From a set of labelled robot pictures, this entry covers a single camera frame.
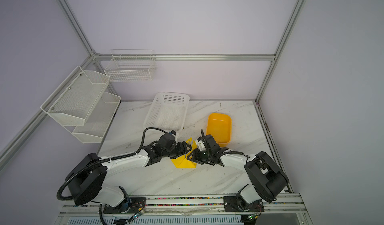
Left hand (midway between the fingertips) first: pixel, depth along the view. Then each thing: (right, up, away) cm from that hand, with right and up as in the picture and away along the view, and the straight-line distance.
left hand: (188, 150), depth 83 cm
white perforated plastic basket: (-18, +23, +32) cm, 43 cm away
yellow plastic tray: (+21, +13, +21) cm, 32 cm away
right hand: (0, -5, 0) cm, 5 cm away
